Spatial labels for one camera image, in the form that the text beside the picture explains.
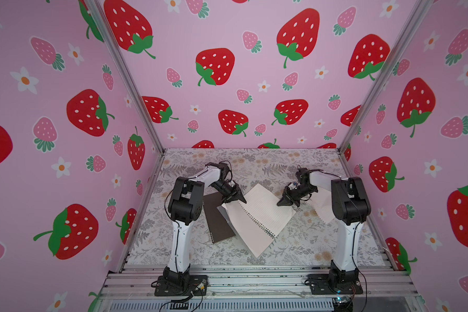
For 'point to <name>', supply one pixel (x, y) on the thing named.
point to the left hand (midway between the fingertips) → (245, 204)
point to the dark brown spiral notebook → (219, 228)
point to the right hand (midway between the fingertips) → (285, 208)
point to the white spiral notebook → (259, 220)
